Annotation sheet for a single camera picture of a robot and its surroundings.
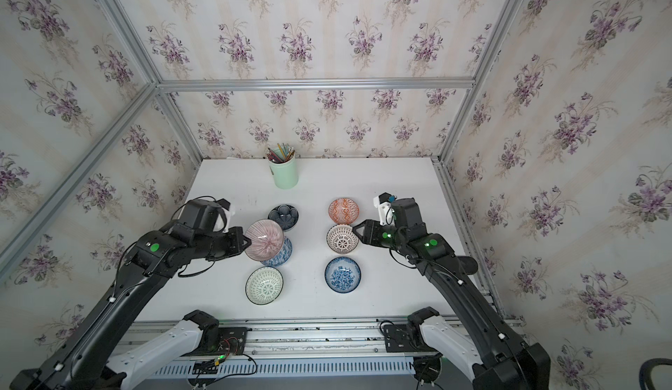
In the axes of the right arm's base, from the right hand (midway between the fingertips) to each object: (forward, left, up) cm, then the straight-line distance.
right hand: (362, 230), depth 75 cm
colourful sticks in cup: (+38, +31, -6) cm, 49 cm away
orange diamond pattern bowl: (+19, +6, -18) cm, 27 cm away
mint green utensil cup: (+31, +29, -11) cm, 44 cm away
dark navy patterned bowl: (+15, +27, -17) cm, 36 cm away
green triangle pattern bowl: (-11, +31, -17) cm, 37 cm away
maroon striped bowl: (-4, +27, +1) cm, 28 cm away
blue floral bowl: (-6, +5, -19) cm, 20 cm away
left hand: (-6, +30, +3) cm, 31 cm away
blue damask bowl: (-1, +26, -17) cm, 31 cm away
